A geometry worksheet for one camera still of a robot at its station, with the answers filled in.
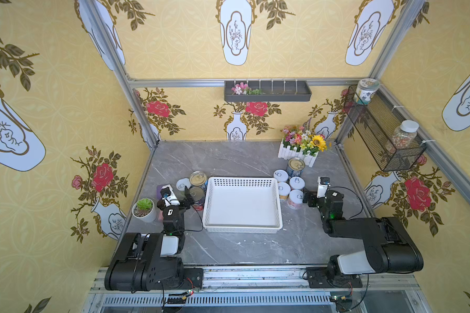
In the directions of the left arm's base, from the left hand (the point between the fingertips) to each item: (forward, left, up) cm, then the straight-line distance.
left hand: (168, 191), depth 87 cm
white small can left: (+7, -4, -5) cm, 9 cm away
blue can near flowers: (+12, -60, -1) cm, 61 cm away
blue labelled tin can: (+7, -12, -1) cm, 14 cm away
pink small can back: (+6, -60, -4) cm, 60 cm away
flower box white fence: (+22, -62, +7) cm, 67 cm away
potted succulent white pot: (-7, +10, -2) cm, 12 cm away
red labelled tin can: (-1, -12, -1) cm, 12 cm away
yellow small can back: (+10, -53, -4) cm, 54 cm away
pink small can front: (-3, -57, -5) cm, 58 cm away
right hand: (+2, -70, -4) cm, 70 cm away
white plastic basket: (-4, -31, -7) cm, 32 cm away
